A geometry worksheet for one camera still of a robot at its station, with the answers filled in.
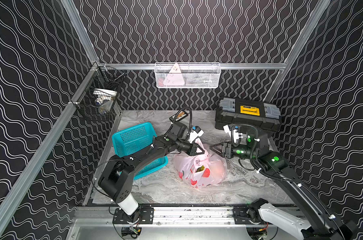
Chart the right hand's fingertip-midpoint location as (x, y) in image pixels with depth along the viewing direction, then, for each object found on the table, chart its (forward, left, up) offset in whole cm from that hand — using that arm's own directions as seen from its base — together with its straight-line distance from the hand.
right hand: (213, 145), depth 68 cm
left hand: (+3, +3, -8) cm, 9 cm away
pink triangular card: (+42, +19, +7) cm, 47 cm away
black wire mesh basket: (+33, +65, +2) cm, 73 cm away
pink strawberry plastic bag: (-7, +5, -12) cm, 14 cm away
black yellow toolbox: (+29, -39, -11) cm, 50 cm away
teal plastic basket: (+21, +47, -26) cm, 58 cm away
